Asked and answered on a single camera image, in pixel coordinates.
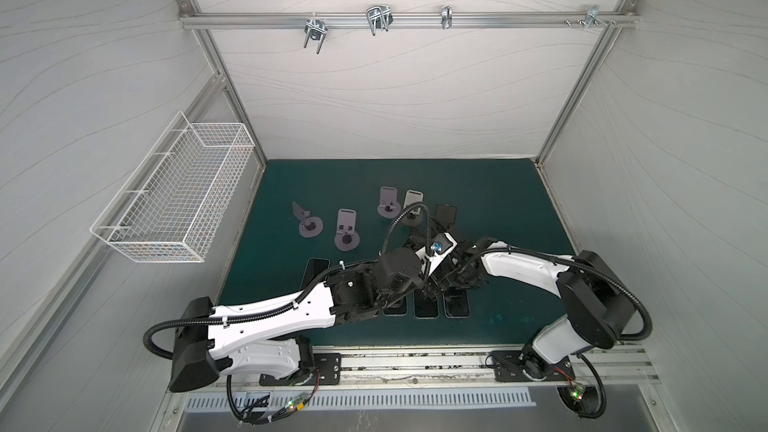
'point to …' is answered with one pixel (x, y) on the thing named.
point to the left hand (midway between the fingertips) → (447, 251)
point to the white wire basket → (180, 200)
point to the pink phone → (456, 303)
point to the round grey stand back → (414, 216)
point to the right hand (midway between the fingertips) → (452, 275)
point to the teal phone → (425, 308)
